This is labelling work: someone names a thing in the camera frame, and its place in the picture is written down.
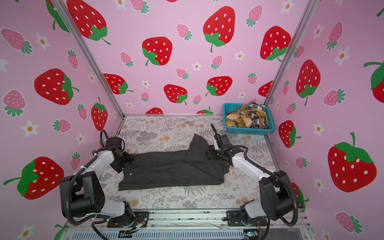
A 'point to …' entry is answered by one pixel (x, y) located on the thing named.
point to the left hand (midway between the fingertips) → (128, 162)
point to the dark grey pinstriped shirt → (191, 166)
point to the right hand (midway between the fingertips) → (210, 152)
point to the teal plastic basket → (227, 108)
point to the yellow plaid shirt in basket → (242, 119)
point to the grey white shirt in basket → (256, 122)
